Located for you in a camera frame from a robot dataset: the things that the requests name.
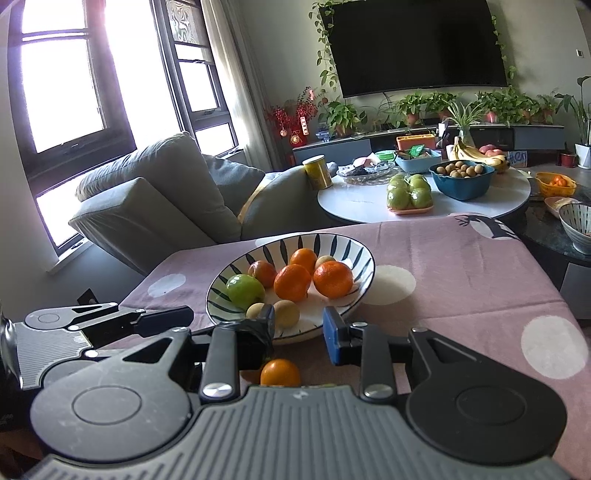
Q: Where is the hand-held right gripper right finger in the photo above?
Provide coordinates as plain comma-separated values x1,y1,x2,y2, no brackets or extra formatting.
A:
322,306,460,401

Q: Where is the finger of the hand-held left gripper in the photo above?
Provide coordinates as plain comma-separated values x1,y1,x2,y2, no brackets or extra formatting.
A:
85,336,162,363
68,302,195,337

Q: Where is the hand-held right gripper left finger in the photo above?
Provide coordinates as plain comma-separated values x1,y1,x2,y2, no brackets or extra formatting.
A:
97,305,276,403

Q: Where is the small tangerine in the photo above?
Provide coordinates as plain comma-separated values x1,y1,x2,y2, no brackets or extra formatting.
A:
260,359,301,387

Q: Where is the green apple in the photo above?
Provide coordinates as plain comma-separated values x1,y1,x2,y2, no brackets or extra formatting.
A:
225,274,266,311

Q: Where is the large orange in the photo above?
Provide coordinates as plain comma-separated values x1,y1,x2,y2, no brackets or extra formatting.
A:
313,261,354,299
274,264,311,303

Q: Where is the red apple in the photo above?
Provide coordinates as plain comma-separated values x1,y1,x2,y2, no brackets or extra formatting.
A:
248,260,278,289

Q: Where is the striped white plate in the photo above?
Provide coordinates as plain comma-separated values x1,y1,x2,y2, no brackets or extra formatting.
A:
205,233,377,344

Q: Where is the medium orange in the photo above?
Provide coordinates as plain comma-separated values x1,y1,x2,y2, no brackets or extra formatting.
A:
290,248,318,274

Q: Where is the grey sofa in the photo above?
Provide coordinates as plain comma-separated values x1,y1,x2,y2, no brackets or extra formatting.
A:
68,131,333,273

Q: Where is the round white table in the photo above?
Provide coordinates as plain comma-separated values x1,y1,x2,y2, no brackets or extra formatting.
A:
318,164,532,227

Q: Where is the yellow pillow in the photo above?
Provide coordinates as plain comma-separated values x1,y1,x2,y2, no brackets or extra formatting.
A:
238,178,269,223

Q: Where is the pink dotted tablecloth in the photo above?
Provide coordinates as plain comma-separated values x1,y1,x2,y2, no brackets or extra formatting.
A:
99,212,591,480

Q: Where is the grey pillow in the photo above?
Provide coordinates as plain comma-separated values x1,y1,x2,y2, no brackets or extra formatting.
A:
203,154,266,217

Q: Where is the pack of green apples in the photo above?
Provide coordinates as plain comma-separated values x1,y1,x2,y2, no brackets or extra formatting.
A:
386,173,435,217

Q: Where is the yellow can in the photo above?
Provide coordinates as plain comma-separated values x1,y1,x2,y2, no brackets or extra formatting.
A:
302,156,334,191

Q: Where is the glass snack dish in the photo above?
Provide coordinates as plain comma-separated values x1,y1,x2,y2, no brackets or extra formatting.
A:
339,158,398,185

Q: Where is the grey television cabinet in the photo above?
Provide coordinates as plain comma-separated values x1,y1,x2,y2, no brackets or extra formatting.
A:
292,124,566,168

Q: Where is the blue basket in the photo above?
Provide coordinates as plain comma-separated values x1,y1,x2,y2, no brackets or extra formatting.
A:
393,147,443,174

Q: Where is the blue bowl of nuts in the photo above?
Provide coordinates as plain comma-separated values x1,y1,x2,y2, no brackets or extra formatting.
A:
428,160,496,201

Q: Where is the orange box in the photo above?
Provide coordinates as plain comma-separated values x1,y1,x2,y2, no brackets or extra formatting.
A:
396,134,437,151

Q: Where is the potted green plant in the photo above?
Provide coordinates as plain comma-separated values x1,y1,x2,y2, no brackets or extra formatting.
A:
397,92,458,127
318,99,365,137
475,88,541,124

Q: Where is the banana bunch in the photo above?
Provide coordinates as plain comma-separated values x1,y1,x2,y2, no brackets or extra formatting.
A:
450,138,509,174

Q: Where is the red flower decoration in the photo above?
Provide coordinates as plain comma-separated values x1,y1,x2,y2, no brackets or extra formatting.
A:
268,88,324,148

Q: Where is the dark coffee table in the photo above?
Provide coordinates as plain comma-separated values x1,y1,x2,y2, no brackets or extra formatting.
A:
508,161,591,324

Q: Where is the narrow dark framed window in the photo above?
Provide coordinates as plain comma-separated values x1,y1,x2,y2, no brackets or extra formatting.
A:
154,0,241,158

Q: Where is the beige curtain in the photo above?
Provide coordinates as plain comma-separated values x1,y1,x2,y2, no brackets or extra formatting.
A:
201,0,282,171

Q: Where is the spider plant in vase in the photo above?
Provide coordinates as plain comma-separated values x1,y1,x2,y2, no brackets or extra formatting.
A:
443,99,490,148

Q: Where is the large dark framed window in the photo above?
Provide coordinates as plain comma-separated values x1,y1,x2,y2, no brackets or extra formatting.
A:
7,0,139,259

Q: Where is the striped white bowl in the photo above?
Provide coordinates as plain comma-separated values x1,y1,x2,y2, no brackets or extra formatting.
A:
558,203,591,256

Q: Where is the yellow basket of tangerines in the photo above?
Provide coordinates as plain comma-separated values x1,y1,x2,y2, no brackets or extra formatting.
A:
536,172,578,198

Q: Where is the tall plant in white pot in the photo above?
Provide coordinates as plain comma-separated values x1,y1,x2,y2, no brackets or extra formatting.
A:
556,76,591,169

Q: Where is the black wall television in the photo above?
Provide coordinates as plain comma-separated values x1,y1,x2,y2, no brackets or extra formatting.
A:
330,0,509,99

